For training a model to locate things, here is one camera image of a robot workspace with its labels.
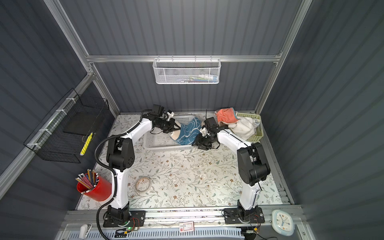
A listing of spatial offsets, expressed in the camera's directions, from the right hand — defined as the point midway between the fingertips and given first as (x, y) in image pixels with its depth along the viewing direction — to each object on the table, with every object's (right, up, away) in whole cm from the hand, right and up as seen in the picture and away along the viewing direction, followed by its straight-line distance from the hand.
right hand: (196, 146), depth 90 cm
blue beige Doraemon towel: (-6, +7, +9) cm, 13 cm away
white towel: (+33, +11, +8) cm, 35 cm away
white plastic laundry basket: (-27, +3, +14) cm, 31 cm away
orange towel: (+21, +20, +12) cm, 32 cm away
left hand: (-11, +12, +6) cm, 17 cm away
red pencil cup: (-48, -16, -22) cm, 55 cm away
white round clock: (+41, -34, -20) cm, 57 cm away
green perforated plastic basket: (+43, +9, +12) cm, 46 cm away
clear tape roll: (-31, -21, -6) cm, 38 cm away
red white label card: (-4, -36, -20) cm, 41 cm away
